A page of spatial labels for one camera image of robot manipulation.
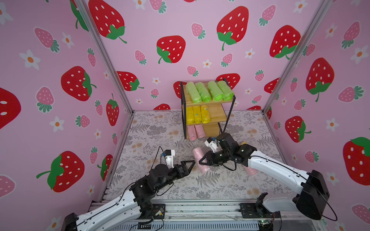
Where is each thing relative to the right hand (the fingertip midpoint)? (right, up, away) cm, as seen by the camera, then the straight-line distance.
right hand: (201, 161), depth 74 cm
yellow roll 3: (+25, +9, +7) cm, 27 cm away
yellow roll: (-6, +24, +16) cm, 30 cm away
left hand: (-5, 0, -5) cm, 7 cm away
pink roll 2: (+1, +14, +30) cm, 33 cm away
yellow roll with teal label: (+4, +26, +16) cm, 31 cm away
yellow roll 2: (-2, +26, +16) cm, 31 cm away
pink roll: (-5, +14, +27) cm, 31 cm away
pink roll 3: (-1, +3, 0) cm, 3 cm away
